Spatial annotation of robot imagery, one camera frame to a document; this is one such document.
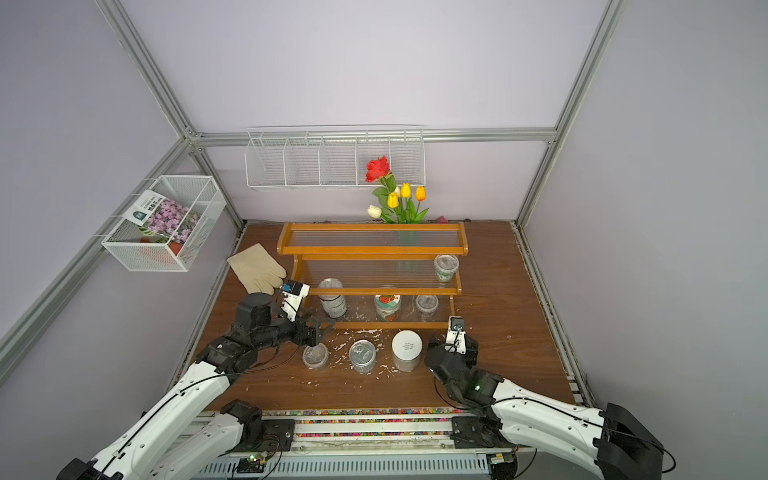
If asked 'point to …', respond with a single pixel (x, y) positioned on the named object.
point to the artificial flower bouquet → (396, 204)
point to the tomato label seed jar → (387, 306)
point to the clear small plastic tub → (315, 357)
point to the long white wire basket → (326, 156)
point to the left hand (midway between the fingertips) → (322, 318)
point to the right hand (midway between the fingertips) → (445, 334)
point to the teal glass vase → (409, 238)
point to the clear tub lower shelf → (426, 306)
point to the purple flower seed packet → (164, 220)
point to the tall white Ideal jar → (406, 347)
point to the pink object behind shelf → (442, 219)
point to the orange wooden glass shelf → (378, 275)
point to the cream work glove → (257, 270)
